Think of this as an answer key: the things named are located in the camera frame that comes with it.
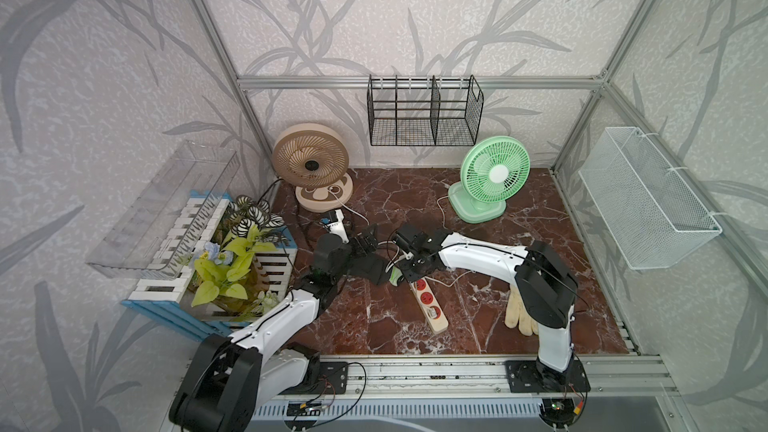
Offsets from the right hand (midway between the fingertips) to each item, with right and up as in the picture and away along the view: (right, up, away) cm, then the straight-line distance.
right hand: (409, 272), depth 89 cm
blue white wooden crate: (-48, +2, -30) cm, 57 cm away
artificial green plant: (-39, +5, -24) cm, 46 cm away
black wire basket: (+6, +53, +16) cm, 56 cm away
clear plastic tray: (-58, +15, -22) cm, 63 cm away
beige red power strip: (+7, -10, -8) cm, 15 cm away
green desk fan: (+25, +31, -1) cm, 40 cm away
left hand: (-12, +14, -5) cm, 19 cm away
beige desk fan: (-30, +35, +3) cm, 46 cm away
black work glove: (-11, +1, +3) cm, 12 cm away
